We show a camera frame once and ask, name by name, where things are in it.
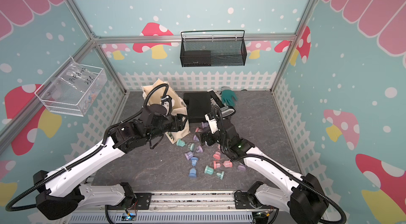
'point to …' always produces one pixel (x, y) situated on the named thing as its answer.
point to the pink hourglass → (217, 164)
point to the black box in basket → (196, 58)
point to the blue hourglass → (193, 170)
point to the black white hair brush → (216, 100)
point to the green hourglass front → (209, 170)
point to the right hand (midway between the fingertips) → (203, 129)
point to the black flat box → (199, 104)
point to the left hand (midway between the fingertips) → (182, 120)
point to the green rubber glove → (228, 97)
